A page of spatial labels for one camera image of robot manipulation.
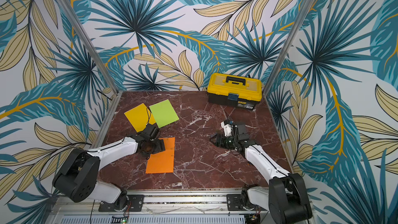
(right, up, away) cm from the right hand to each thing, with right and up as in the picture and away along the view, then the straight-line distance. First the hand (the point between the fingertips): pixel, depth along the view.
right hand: (213, 140), depth 85 cm
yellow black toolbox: (+15, +29, +15) cm, 35 cm away
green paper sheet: (-33, +14, +23) cm, 42 cm away
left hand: (-31, -7, +4) cm, 32 cm away
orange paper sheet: (-28, -12, +1) cm, 31 cm away
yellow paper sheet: (-50, +11, +24) cm, 57 cm away
